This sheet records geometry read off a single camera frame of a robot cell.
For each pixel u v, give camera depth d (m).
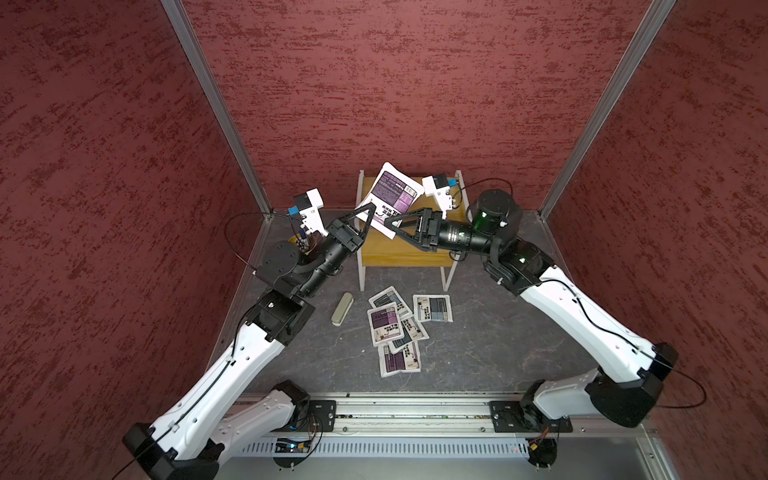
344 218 0.52
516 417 0.73
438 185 0.54
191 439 0.37
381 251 0.90
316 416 0.74
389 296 0.95
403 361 0.82
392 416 0.76
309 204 0.51
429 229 0.49
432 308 0.92
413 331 0.88
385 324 0.88
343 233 0.49
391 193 0.56
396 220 0.52
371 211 0.55
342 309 0.90
